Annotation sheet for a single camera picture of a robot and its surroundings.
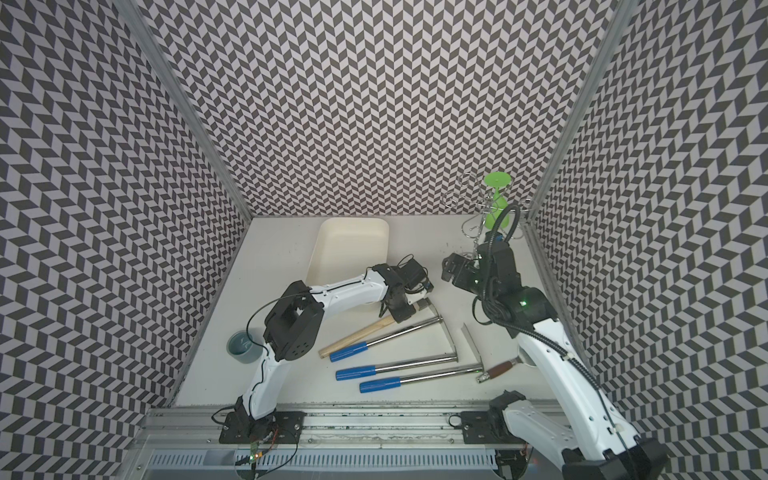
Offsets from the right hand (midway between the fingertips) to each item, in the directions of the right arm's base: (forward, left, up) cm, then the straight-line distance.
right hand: (458, 273), depth 74 cm
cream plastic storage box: (+29, +35, -25) cm, 52 cm away
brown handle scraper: (-16, -12, -23) cm, 31 cm away
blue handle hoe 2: (-20, +21, -23) cm, 37 cm away
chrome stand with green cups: (+18, -10, +9) cm, 22 cm away
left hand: (+1, +15, -23) cm, 27 cm away
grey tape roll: (-11, +60, -21) cm, 64 cm away
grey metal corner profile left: (+47, +79, +5) cm, 92 cm away
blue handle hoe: (-17, +25, -21) cm, 37 cm away
